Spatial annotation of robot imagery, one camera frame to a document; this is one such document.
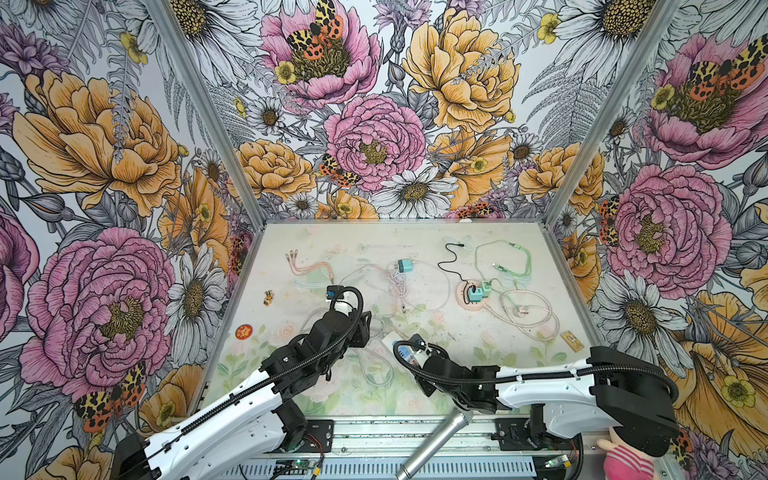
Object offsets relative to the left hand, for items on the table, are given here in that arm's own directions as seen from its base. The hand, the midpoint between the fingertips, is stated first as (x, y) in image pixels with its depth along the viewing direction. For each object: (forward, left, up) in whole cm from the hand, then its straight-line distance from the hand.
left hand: (361, 323), depth 77 cm
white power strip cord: (-1, +3, -17) cm, 17 cm away
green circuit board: (-28, +13, -15) cm, 34 cm away
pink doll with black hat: (-27, -61, -9) cm, 67 cm away
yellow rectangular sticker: (0, -61, -14) cm, 63 cm away
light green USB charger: (+16, -37, -8) cm, 41 cm away
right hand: (-8, -15, -13) cm, 21 cm away
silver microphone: (-20, -23, -13) cm, 33 cm away
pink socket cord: (+6, -47, -16) cm, 50 cm away
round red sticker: (+5, +37, -15) cm, 40 cm away
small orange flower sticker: (+17, +32, -15) cm, 39 cm away
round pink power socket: (+16, -30, -13) cm, 36 cm away
